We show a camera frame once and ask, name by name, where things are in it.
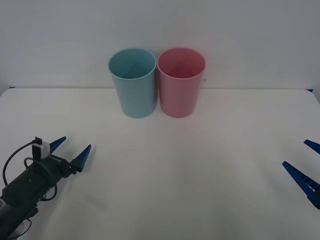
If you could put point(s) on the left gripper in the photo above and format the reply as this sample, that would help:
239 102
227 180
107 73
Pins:
51 171

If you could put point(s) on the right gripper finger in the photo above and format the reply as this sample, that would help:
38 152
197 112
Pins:
303 178
313 145

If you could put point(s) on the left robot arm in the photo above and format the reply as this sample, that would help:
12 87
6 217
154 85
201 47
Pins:
17 191

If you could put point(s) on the pale blue plastic bin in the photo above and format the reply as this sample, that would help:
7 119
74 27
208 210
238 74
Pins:
136 97

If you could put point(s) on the pink plastic bin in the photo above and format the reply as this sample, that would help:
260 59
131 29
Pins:
177 98

